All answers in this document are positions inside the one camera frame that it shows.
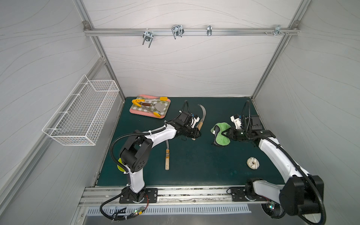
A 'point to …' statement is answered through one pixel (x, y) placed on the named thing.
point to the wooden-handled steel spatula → (160, 107)
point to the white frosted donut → (253, 163)
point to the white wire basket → (82, 117)
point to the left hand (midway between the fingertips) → (201, 135)
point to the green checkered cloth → (167, 102)
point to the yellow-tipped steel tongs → (162, 99)
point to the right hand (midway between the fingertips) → (223, 132)
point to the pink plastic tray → (147, 113)
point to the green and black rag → (220, 138)
